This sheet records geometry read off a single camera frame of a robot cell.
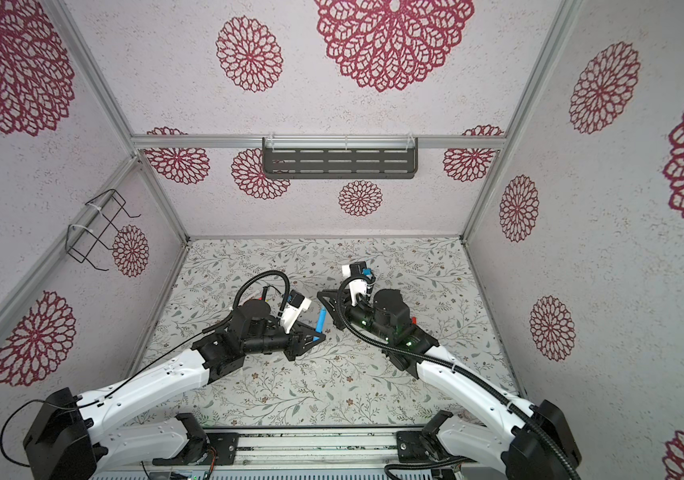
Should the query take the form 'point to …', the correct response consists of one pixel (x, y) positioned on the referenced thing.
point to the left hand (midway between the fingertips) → (320, 336)
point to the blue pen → (320, 323)
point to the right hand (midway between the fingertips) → (319, 294)
